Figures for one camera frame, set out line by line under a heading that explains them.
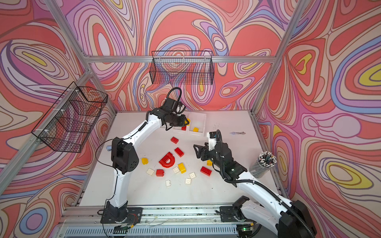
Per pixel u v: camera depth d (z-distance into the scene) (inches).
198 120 43.0
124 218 28.2
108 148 37.7
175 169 34.6
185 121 34.1
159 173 34.7
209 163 35.7
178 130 41.0
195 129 42.1
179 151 37.7
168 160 36.6
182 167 34.9
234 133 40.0
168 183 33.1
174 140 40.0
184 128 41.6
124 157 21.1
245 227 28.2
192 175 34.0
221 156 22.3
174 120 30.4
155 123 24.9
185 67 37.9
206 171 34.7
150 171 34.2
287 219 15.8
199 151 27.2
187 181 33.1
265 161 28.9
